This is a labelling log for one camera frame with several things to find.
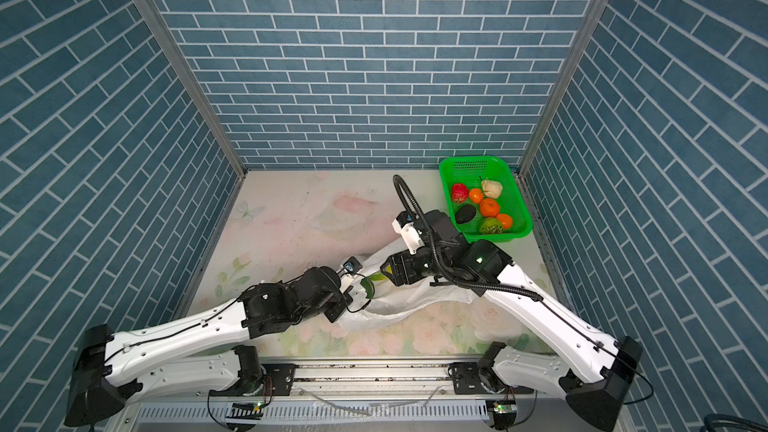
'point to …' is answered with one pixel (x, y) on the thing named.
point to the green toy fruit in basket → (491, 226)
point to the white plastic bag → (392, 305)
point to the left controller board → (246, 411)
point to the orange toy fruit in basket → (505, 219)
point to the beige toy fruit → (491, 189)
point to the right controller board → (504, 412)
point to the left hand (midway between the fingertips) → (353, 290)
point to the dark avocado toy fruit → (465, 213)
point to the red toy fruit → (459, 192)
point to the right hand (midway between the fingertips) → (388, 262)
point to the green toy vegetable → (379, 276)
